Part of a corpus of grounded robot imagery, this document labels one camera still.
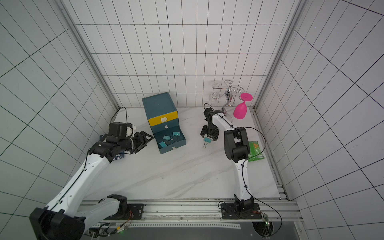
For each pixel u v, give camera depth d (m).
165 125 0.95
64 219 0.36
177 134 1.03
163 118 0.88
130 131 0.61
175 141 0.98
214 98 0.88
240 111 0.92
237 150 0.59
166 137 0.98
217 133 0.93
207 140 0.99
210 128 0.87
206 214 0.73
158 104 0.92
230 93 0.91
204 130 0.94
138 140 0.67
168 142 0.98
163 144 0.95
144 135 0.69
